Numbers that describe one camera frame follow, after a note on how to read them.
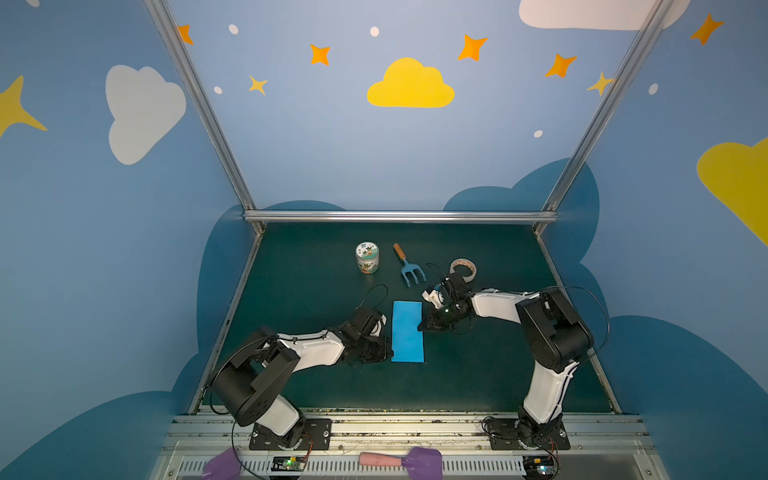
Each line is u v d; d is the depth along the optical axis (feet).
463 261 3.62
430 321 2.77
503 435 2.44
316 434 2.45
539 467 2.34
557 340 1.67
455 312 2.52
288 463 2.35
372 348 2.55
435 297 2.96
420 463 2.26
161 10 2.22
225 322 3.31
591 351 3.08
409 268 3.53
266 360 1.64
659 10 2.25
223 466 2.32
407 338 3.03
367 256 3.35
